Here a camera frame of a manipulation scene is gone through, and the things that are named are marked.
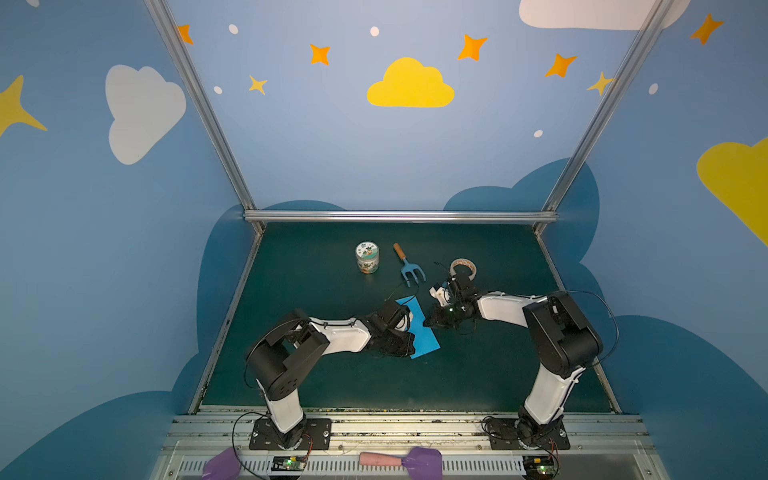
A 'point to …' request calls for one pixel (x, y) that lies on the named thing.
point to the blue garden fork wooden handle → (409, 267)
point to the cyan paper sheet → (425, 340)
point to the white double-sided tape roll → (464, 261)
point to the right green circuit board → (540, 465)
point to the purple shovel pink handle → (421, 463)
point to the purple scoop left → (223, 466)
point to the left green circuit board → (288, 463)
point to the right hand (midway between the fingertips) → (426, 320)
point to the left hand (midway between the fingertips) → (418, 353)
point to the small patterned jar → (367, 254)
